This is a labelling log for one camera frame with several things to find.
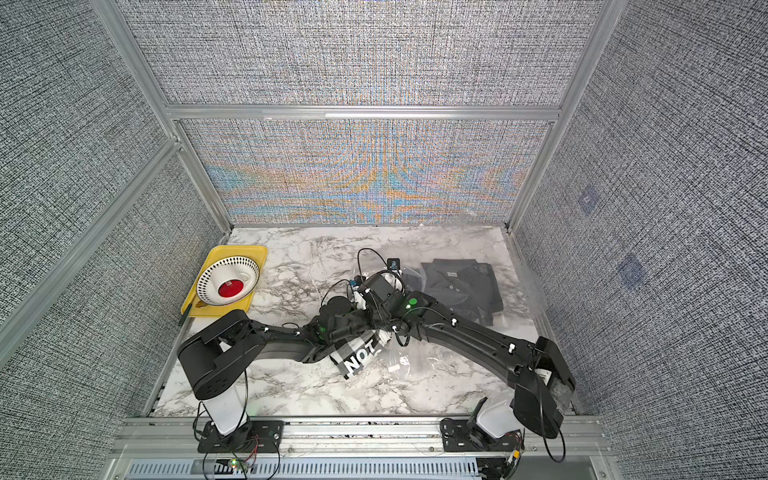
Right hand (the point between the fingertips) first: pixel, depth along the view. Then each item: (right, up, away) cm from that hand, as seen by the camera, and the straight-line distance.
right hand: (387, 291), depth 80 cm
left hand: (+5, -5, 0) cm, 7 cm away
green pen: (-63, -9, +13) cm, 65 cm away
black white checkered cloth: (-9, -17, +2) cm, 20 cm away
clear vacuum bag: (+12, -21, +2) cm, 24 cm away
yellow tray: (-62, -7, +15) cm, 64 cm away
